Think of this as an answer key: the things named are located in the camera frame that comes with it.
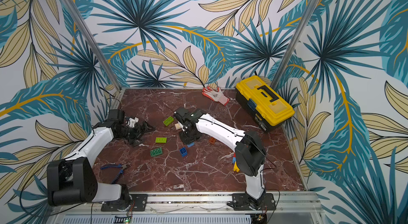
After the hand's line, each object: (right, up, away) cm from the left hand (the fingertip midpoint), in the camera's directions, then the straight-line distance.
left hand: (150, 135), depth 83 cm
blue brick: (+21, -4, -4) cm, 22 cm away
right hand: (+20, -2, 0) cm, 20 cm away
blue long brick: (+44, -14, +1) cm, 46 cm away
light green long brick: (+6, +6, +17) cm, 19 cm away
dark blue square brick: (+17, -9, +3) cm, 20 cm away
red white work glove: (+37, +23, +31) cm, 53 cm away
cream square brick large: (+12, +3, +16) cm, 20 cm away
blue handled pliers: (-14, -18, -3) cm, 23 cm away
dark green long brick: (+2, -10, +5) cm, 12 cm away
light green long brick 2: (+3, -5, +10) cm, 11 cm away
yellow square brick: (+45, -16, -2) cm, 48 cm away
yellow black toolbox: (+62, +17, +7) cm, 64 cm away
